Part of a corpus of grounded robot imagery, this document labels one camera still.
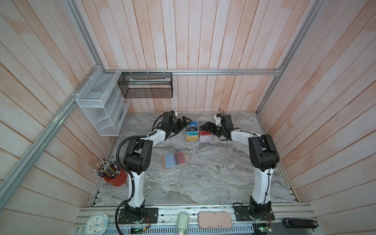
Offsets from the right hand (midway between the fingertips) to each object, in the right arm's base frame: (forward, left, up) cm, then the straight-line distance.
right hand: (205, 127), depth 102 cm
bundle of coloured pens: (-36, +53, +10) cm, 65 cm away
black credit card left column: (-2, +10, +1) cm, 10 cm away
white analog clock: (-59, +55, -3) cm, 81 cm away
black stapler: (-55, -41, -2) cm, 69 cm away
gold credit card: (-7, +10, -4) cm, 12 cm away
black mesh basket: (+22, +43, +20) cm, 52 cm away
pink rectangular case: (-55, -2, -5) cm, 55 cm away
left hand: (-2, +11, +5) cm, 13 cm away
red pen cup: (-40, +47, +6) cm, 62 cm away
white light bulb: (-57, +14, +2) cm, 59 cm away
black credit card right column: (-2, +3, +3) cm, 4 cm away
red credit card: (-4, +1, -1) cm, 5 cm away
